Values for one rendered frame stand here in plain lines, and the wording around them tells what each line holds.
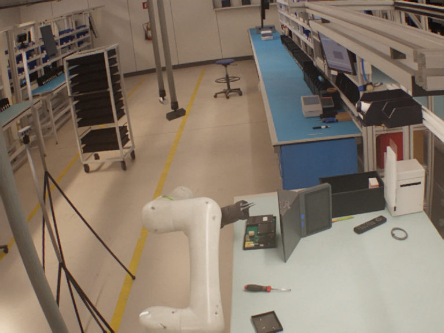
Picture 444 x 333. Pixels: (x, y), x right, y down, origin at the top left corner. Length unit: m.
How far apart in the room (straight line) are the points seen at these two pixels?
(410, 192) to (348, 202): 0.31
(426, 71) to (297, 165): 3.00
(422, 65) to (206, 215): 1.25
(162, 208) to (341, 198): 0.82
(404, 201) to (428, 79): 1.65
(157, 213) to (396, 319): 0.92
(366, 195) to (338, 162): 1.39
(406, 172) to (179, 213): 0.99
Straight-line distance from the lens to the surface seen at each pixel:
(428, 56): 0.56
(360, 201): 2.22
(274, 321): 1.62
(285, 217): 1.85
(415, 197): 2.20
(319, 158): 3.55
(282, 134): 3.61
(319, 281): 1.80
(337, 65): 3.10
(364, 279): 1.79
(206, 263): 1.67
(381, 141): 3.65
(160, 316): 1.66
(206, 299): 1.64
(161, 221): 1.74
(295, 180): 3.58
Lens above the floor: 2.04
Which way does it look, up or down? 20 degrees down
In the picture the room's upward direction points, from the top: 8 degrees counter-clockwise
